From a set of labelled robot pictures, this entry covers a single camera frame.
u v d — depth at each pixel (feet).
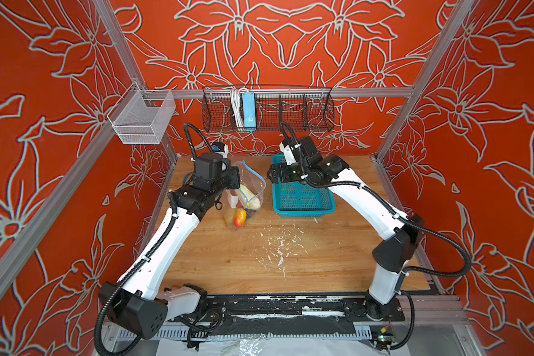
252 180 2.70
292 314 2.39
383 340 2.25
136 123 2.87
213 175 1.75
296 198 3.33
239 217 2.92
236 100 2.88
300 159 1.87
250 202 2.49
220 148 2.04
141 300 1.21
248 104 2.93
